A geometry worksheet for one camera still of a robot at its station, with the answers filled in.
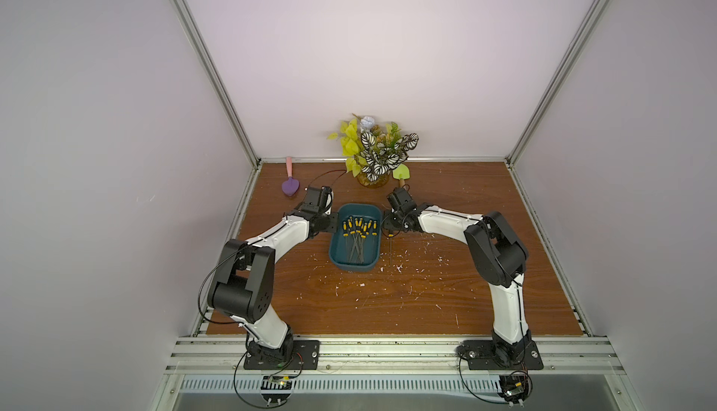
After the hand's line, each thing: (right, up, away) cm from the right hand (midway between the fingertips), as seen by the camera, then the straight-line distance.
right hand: (387, 214), depth 99 cm
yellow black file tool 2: (-5, -4, -2) cm, 7 cm away
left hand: (-19, -1, -4) cm, 19 cm away
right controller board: (+31, -41, -30) cm, 59 cm away
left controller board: (-32, -43, -27) cm, 60 cm away
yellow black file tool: (-9, -7, -5) cm, 12 cm away
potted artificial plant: (-6, +22, -12) cm, 25 cm away
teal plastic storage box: (-17, -12, -6) cm, 22 cm away
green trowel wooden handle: (+7, +16, +17) cm, 24 cm away
